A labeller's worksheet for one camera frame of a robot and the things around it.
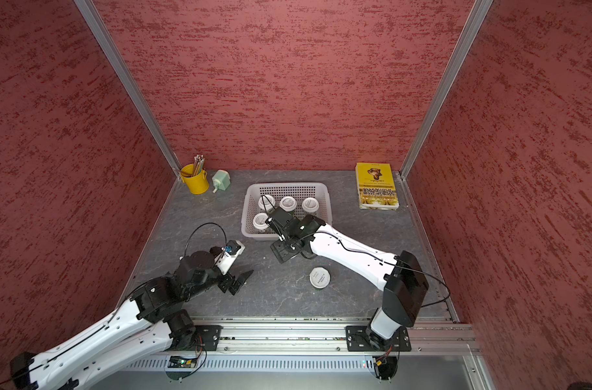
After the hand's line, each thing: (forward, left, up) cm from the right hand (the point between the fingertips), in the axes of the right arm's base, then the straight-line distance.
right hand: (289, 251), depth 79 cm
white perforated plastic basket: (+26, -3, -5) cm, 27 cm away
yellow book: (+35, -39, -11) cm, 54 cm away
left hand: (-5, +16, +2) cm, 17 cm away
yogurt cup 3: (+23, -8, -5) cm, 25 cm away
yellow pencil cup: (+38, +44, -6) cm, 58 cm away
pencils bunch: (+41, +40, +3) cm, 58 cm away
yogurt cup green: (-7, -10, -8) cm, 14 cm away
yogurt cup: (+24, +10, -5) cm, 27 cm away
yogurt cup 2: (+25, +1, -6) cm, 26 cm away
